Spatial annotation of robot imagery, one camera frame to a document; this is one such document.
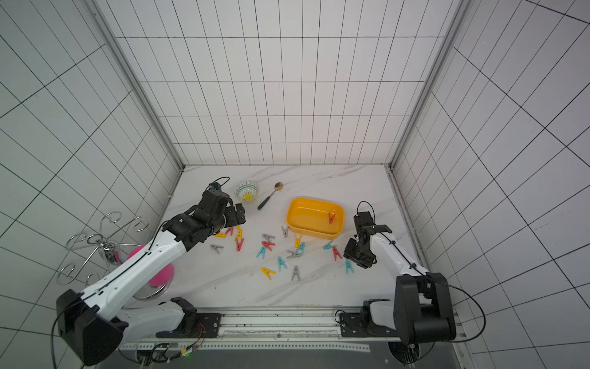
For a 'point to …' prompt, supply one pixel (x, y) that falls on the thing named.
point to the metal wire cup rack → (108, 249)
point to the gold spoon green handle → (278, 186)
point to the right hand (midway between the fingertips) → (343, 255)
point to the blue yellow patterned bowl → (246, 191)
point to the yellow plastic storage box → (311, 217)
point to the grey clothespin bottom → (296, 271)
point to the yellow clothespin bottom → (267, 272)
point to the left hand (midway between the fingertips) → (230, 217)
